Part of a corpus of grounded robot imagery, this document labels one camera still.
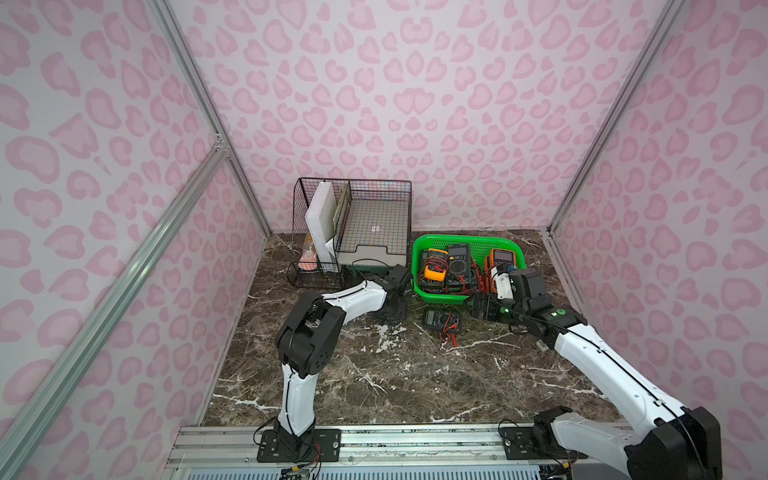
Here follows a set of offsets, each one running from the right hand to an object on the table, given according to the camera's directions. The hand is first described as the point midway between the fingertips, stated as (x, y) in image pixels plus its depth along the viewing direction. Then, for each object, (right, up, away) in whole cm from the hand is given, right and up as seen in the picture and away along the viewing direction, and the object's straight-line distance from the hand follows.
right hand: (476, 302), depth 81 cm
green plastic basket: (+10, +16, +32) cm, 37 cm away
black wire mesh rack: (-53, +8, +23) cm, 59 cm away
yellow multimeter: (-9, +9, +11) cm, 17 cm away
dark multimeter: (-11, +2, +16) cm, 20 cm away
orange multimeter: (+12, +12, +18) cm, 25 cm away
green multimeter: (-1, +9, +17) cm, 19 cm away
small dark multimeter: (-7, -7, +10) cm, 14 cm away
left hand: (-21, -5, +16) cm, 27 cm away
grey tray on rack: (-29, +21, +22) cm, 42 cm away
